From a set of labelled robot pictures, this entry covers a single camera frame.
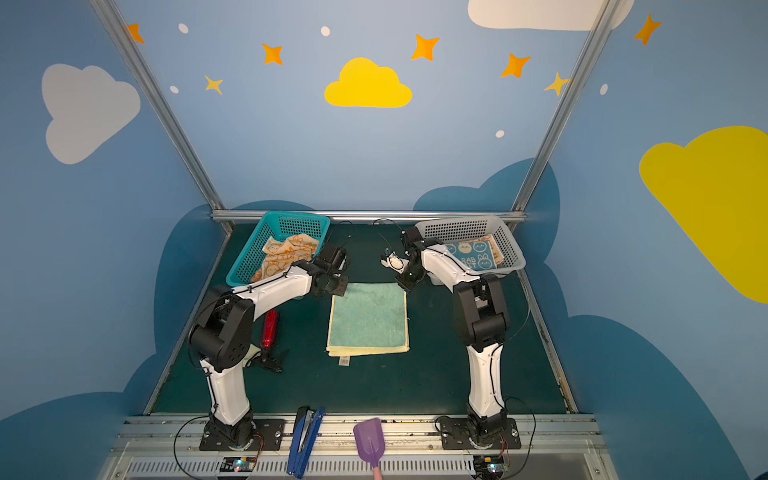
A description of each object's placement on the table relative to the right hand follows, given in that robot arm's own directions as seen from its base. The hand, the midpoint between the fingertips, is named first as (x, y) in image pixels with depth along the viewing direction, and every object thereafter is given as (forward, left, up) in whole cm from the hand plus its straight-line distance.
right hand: (408, 279), depth 99 cm
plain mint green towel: (-12, +12, -6) cm, 18 cm away
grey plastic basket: (+25, -19, -1) cm, 32 cm away
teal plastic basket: (+23, +49, 0) cm, 54 cm away
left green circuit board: (-53, +40, -6) cm, 67 cm away
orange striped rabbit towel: (+13, -33, -3) cm, 36 cm away
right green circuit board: (-50, -20, -7) cm, 54 cm away
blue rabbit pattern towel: (+13, -24, -2) cm, 28 cm away
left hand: (-3, +22, 0) cm, 22 cm away
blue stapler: (-44, +25, -4) cm, 51 cm away
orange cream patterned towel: (+9, +48, -2) cm, 49 cm away
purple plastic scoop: (-46, +9, -5) cm, 47 cm away
